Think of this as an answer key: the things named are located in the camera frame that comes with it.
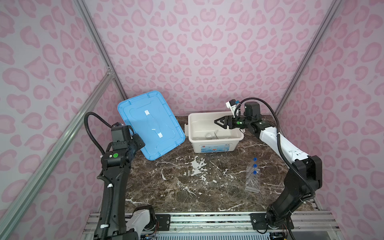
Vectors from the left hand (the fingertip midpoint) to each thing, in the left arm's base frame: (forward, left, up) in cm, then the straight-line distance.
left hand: (137, 137), depth 72 cm
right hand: (+10, -41, 0) cm, 42 cm away
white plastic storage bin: (+27, -31, -22) cm, 47 cm away
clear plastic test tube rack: (-15, -61, -27) cm, 68 cm away
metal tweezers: (+20, -42, -28) cm, 54 cm away
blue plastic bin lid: (+12, -4, +3) cm, 13 cm away
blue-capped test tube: (+2, -66, -31) cm, 73 cm away
